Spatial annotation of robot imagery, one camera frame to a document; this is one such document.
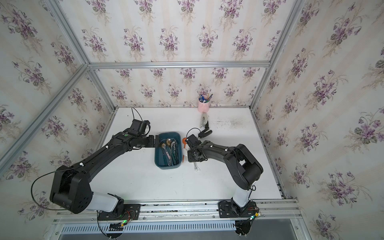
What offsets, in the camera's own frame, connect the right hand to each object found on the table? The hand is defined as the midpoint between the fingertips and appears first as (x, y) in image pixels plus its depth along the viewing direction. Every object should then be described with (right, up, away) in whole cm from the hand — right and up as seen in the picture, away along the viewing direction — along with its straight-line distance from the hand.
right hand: (195, 158), depth 93 cm
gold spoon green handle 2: (-17, +10, +5) cm, 21 cm away
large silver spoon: (-14, +9, +3) cm, 17 cm away
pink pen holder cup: (+7, +35, +21) cm, 41 cm away
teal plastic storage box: (-17, +3, 0) cm, 17 cm away
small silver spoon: (0, -4, -5) cm, 6 cm away
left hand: (-23, +12, -7) cm, 27 cm away
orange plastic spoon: (-7, +10, +2) cm, 13 cm away
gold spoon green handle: (-17, +3, 0) cm, 17 cm away
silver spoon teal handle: (-19, +1, -2) cm, 19 cm away
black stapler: (+6, +15, +11) cm, 19 cm away
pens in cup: (+5, +41, +18) cm, 45 cm away
